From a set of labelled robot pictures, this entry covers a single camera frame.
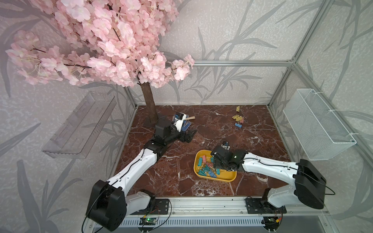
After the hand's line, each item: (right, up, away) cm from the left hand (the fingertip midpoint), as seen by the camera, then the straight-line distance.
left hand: (190, 127), depth 78 cm
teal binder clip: (+6, -21, +8) cm, 24 cm away
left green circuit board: (-21, -46, -8) cm, 51 cm away
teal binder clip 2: (+7, -27, +4) cm, 28 cm away
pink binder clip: (+8, -20, +10) cm, 24 cm away
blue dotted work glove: (-4, 0, +30) cm, 30 cm away
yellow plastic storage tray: (+8, -24, +6) cm, 26 cm away
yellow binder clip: (+38, +12, +41) cm, 57 cm away
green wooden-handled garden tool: (-1, +5, +34) cm, 34 cm away
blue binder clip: (+35, -1, +29) cm, 46 cm away
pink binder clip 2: (+11, -22, +6) cm, 26 cm away
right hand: (+15, -21, +5) cm, 27 cm away
